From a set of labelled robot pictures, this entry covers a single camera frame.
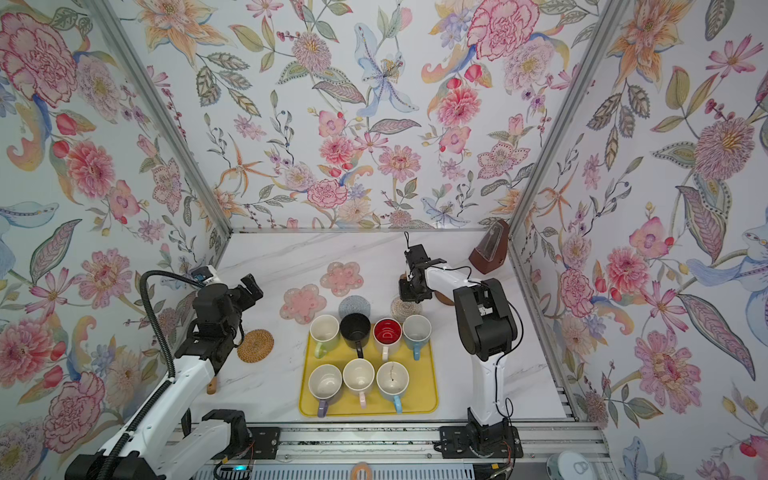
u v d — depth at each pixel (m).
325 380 0.82
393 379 0.84
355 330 0.88
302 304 1.01
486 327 0.54
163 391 0.48
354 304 1.00
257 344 0.90
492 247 1.01
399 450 0.74
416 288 0.88
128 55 0.75
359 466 0.72
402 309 0.98
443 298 0.68
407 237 1.23
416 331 0.90
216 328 0.60
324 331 0.88
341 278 1.07
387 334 0.91
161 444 0.45
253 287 0.75
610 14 0.69
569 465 0.67
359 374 0.83
